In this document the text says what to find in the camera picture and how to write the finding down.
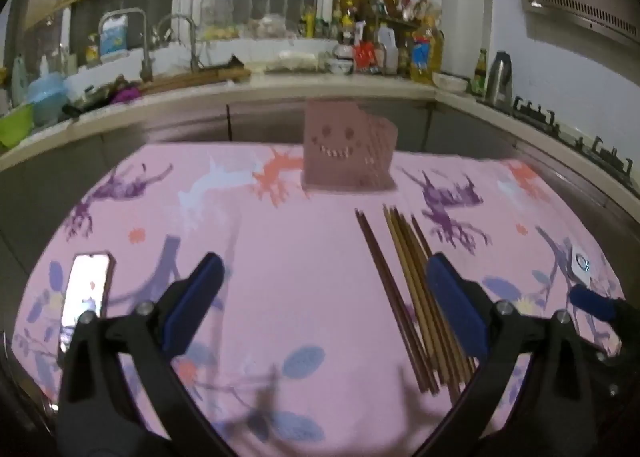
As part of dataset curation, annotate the smartphone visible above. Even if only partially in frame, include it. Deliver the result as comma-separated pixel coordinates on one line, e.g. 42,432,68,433
59,252,112,355

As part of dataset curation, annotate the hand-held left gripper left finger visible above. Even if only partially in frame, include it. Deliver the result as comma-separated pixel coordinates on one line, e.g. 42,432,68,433
57,253,236,457

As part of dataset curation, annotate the pink smiley utensil holder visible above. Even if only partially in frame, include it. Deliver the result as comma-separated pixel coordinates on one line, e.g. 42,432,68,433
301,100,399,193

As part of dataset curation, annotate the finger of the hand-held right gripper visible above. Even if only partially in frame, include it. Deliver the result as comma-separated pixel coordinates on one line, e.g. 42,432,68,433
570,284,640,335

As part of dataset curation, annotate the pink printed tablecloth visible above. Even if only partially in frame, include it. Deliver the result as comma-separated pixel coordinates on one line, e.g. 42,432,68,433
12,142,628,457

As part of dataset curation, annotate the small white square device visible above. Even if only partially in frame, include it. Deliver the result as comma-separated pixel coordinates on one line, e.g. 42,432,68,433
569,249,593,285

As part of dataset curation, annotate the row of condiment bottles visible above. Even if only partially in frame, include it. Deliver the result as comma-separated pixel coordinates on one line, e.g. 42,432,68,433
299,0,366,40

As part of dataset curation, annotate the gas stove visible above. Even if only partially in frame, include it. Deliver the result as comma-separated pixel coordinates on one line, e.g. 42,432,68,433
510,97,636,183

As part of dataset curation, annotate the blue plastic container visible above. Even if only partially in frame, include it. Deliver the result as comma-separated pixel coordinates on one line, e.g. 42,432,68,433
26,73,68,128

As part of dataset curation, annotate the purple cloth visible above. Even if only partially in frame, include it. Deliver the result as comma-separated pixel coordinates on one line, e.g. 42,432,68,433
111,86,142,105

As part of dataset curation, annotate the yellow cooking oil bottle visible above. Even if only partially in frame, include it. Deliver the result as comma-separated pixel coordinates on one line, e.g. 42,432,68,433
410,22,445,84

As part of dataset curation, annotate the kitchen counter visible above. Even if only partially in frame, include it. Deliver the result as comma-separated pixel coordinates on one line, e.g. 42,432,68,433
0,70,640,218

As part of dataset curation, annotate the white plastic bag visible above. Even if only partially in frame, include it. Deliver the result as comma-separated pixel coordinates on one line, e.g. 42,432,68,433
265,50,323,73

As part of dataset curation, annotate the green glass bottle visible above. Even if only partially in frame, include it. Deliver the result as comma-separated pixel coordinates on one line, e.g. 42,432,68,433
472,48,488,97

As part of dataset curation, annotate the dark brown chopstick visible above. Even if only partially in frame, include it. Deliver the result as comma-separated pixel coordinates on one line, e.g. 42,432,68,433
411,216,436,259
354,208,428,394
358,208,438,392

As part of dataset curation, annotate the white blue detergent jug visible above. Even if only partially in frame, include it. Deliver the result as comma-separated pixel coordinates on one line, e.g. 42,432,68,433
99,12,130,63

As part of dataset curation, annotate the wooden cutting board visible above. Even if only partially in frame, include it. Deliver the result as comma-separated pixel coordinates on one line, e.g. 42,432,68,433
135,66,251,94

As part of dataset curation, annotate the black pan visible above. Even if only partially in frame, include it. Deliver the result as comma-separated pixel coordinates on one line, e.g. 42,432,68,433
62,86,118,117

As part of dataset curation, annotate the tall metal faucet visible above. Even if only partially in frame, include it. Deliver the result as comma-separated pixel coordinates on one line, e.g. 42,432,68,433
97,8,153,83

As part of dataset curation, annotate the white plastic jug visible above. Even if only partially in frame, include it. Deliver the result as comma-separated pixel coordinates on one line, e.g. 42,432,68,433
377,23,400,75

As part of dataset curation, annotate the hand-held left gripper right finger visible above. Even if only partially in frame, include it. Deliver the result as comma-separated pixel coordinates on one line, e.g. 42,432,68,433
415,253,601,457

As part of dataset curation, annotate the bundle of light wooden chopsticks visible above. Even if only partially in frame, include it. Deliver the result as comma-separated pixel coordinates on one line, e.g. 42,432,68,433
382,204,476,400

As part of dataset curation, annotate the red packet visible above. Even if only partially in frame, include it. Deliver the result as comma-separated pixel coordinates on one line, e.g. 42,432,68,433
354,43,378,73

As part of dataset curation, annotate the steel kettle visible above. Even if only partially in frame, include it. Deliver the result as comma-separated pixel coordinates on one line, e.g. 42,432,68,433
486,51,513,105

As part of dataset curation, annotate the green plastic basin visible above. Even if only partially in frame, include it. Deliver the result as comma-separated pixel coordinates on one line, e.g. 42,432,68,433
0,104,35,148

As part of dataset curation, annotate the curved metal faucet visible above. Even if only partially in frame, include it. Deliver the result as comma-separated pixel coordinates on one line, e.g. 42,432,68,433
152,14,201,73

